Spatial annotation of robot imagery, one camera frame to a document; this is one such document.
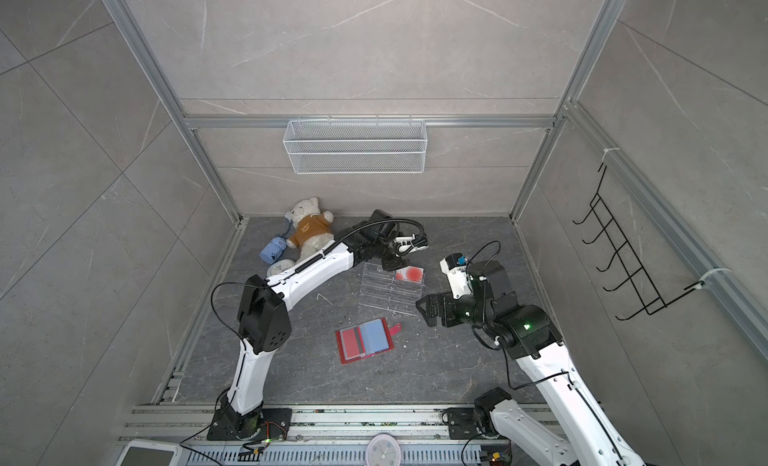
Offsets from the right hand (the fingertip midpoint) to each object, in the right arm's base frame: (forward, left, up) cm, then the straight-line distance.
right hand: (434, 298), depth 69 cm
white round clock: (-28, +13, -22) cm, 38 cm away
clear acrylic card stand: (+15, +8, -23) cm, 29 cm away
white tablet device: (-27, +65, -19) cm, 73 cm away
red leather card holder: (-1, +18, -24) cm, 30 cm away
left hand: (+22, +5, -6) cm, 23 cm away
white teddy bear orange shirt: (+39, +38, -16) cm, 57 cm away
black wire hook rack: (-7, -42, +9) cm, 43 cm away
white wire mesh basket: (+57, +21, +5) cm, 61 cm away
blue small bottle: (+31, +52, -19) cm, 63 cm away
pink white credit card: (+17, +4, -15) cm, 23 cm away
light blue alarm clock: (+25, +48, -21) cm, 58 cm away
